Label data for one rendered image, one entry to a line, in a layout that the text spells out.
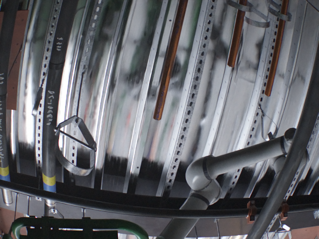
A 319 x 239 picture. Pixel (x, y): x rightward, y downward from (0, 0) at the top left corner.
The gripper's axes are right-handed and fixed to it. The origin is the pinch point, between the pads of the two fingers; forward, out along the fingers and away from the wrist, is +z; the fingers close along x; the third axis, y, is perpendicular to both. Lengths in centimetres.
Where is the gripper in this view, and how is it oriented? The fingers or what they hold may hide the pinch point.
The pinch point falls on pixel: (271, 137)
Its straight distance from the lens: 243.6
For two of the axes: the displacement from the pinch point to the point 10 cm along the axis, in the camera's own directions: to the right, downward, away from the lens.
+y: -7.6, 5.7, 3.3
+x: 6.5, 5.9, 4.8
